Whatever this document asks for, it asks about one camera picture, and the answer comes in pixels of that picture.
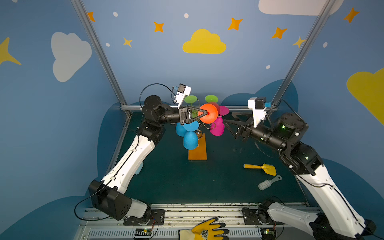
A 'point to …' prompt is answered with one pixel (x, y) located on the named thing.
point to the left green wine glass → (192, 99)
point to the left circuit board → (143, 232)
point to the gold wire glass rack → (202, 125)
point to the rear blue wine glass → (180, 129)
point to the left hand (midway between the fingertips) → (205, 111)
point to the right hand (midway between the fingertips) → (233, 116)
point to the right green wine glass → (211, 98)
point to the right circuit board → (268, 233)
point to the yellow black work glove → (205, 230)
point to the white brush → (265, 184)
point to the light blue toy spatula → (139, 169)
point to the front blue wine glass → (190, 137)
